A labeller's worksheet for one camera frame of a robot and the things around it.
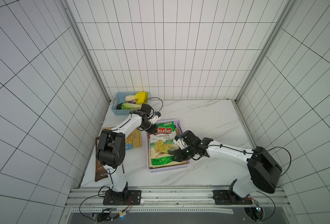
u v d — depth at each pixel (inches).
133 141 36.5
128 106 41.9
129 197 28.1
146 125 30.6
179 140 29.9
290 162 18.6
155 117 33.6
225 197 28.4
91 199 25.4
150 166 31.0
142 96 43.6
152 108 32.0
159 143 34.5
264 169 17.0
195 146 25.7
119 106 44.7
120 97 46.6
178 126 39.3
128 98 45.6
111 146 20.8
